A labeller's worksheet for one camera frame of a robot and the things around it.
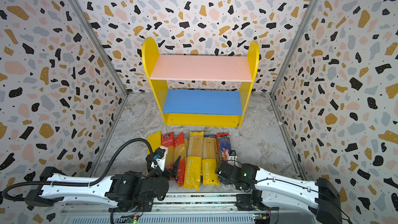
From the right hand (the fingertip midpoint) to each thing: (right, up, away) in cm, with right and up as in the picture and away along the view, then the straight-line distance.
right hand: (222, 174), depth 78 cm
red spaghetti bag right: (0, +17, +19) cm, 25 cm away
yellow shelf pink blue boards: (-12, +33, +15) cm, 38 cm away
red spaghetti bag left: (-32, +14, +14) cm, 37 cm away
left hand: (-23, +13, -10) cm, 28 cm away
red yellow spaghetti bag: (-23, +10, +6) cm, 25 cm away
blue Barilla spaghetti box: (+2, +12, +7) cm, 14 cm away
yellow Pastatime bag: (-7, +4, +3) cm, 8 cm away
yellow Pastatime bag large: (-15, +1, -2) cm, 15 cm away
